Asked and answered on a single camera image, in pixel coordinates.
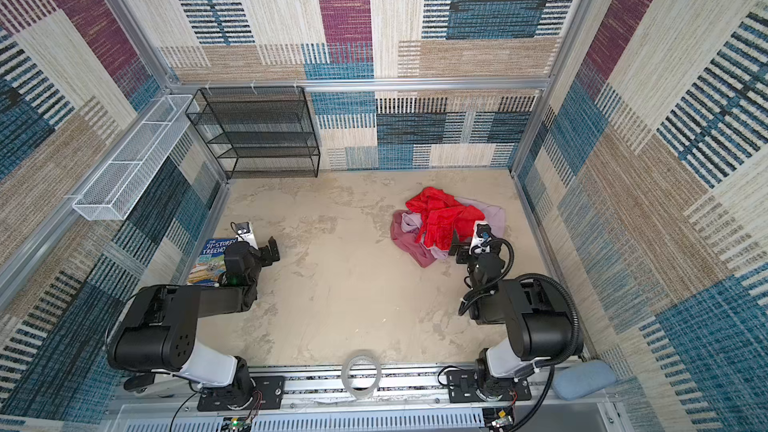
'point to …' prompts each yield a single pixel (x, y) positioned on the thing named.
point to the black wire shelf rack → (258, 132)
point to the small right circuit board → (498, 418)
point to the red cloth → (443, 216)
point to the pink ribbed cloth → (407, 243)
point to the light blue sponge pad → (582, 378)
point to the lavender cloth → (494, 219)
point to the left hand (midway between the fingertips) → (256, 236)
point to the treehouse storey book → (210, 264)
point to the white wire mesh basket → (115, 191)
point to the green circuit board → (237, 423)
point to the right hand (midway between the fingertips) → (471, 232)
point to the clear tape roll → (360, 394)
